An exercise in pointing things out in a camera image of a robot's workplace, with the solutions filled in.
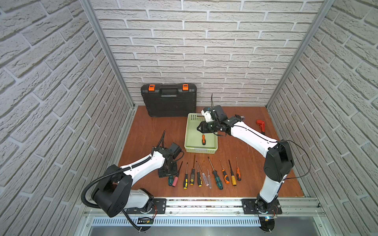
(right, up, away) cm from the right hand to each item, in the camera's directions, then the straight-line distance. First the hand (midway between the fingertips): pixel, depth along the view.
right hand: (201, 128), depth 86 cm
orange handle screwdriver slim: (+22, -28, -3) cm, 35 cm away
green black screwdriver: (-17, -29, -5) cm, 34 cm away
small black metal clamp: (+33, +7, +24) cm, 42 cm away
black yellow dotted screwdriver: (-5, -27, -1) cm, 27 cm away
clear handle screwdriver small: (+4, -29, -5) cm, 30 cm away
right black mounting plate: (+24, -40, -12) cm, 48 cm away
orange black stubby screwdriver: (+2, -9, +11) cm, 15 cm away
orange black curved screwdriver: (+14, -28, -3) cm, 32 cm away
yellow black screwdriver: (-9, -30, -5) cm, 32 cm away
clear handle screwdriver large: (+2, -28, -3) cm, 29 cm away
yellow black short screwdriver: (-1, -29, -4) cm, 29 cm away
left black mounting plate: (-22, -40, -13) cm, 47 cm away
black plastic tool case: (-22, +18, +9) cm, 30 cm away
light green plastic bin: (-5, -10, +12) cm, 16 cm away
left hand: (-16, -26, -3) cm, 30 cm away
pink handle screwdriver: (-15, -29, -5) cm, 33 cm away
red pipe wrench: (+47, +1, +21) cm, 51 cm away
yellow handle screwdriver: (+18, -29, -4) cm, 34 cm away
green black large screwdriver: (+9, -29, -5) cm, 31 cm away
